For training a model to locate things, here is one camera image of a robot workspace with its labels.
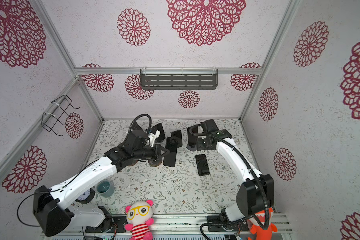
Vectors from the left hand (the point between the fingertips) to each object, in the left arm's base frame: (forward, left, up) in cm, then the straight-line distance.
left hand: (168, 153), depth 73 cm
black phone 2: (+21, -4, -12) cm, 25 cm away
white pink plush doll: (-24, +14, -16) cm, 33 cm away
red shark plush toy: (-30, -41, -19) cm, 55 cm away
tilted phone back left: (+29, +23, -12) cm, 39 cm away
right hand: (+10, -19, -5) cm, 22 cm away
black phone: (+6, -20, -23) cm, 31 cm away
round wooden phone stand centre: (+8, +10, -23) cm, 27 cm away
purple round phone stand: (+19, -14, -23) cm, 33 cm away
